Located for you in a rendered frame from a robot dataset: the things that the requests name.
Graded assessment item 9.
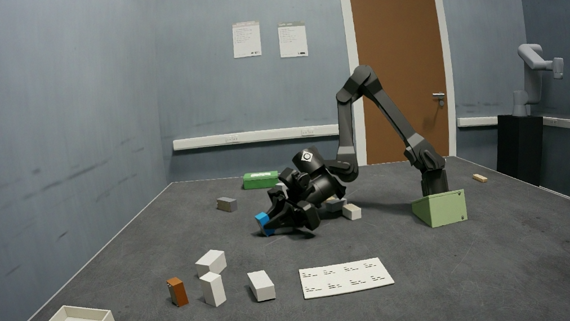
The white flat card with black marks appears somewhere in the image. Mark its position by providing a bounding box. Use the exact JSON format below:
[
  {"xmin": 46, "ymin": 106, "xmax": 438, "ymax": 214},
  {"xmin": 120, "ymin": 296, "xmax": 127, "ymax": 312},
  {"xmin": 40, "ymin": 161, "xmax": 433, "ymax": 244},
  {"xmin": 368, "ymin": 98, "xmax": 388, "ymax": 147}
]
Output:
[{"xmin": 299, "ymin": 257, "xmax": 394, "ymax": 300}]

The blue rectangular block with black label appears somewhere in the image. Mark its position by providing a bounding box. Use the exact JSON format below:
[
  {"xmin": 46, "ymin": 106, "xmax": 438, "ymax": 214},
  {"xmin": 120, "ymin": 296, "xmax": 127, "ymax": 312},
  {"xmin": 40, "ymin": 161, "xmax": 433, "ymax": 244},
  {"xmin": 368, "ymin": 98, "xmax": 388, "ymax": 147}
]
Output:
[{"xmin": 255, "ymin": 212, "xmax": 275, "ymax": 236}]

